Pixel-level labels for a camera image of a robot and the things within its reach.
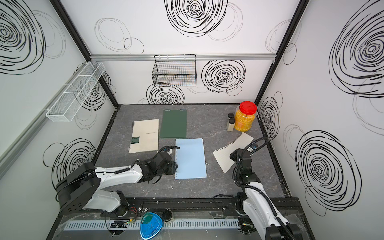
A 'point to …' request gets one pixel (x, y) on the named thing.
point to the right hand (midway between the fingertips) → (239, 149)
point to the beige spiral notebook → (148, 131)
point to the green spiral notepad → (173, 123)
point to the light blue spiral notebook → (190, 158)
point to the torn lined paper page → (223, 155)
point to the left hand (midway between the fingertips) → (175, 166)
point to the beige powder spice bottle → (230, 124)
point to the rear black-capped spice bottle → (231, 115)
